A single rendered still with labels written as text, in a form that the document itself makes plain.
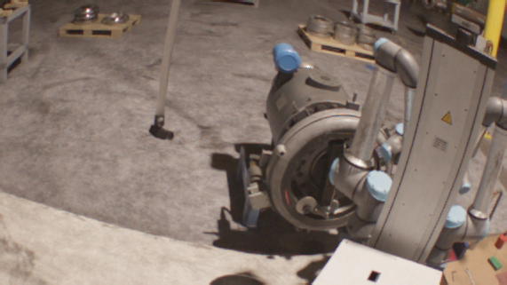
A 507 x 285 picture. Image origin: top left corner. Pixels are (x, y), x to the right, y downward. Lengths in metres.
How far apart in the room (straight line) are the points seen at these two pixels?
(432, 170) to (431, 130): 0.17
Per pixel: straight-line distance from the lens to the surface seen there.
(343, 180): 2.13
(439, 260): 2.16
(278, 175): 2.62
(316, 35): 6.78
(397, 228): 1.96
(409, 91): 2.00
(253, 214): 3.18
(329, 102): 2.89
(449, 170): 1.79
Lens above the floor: 2.03
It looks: 30 degrees down
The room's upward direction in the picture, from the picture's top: 9 degrees clockwise
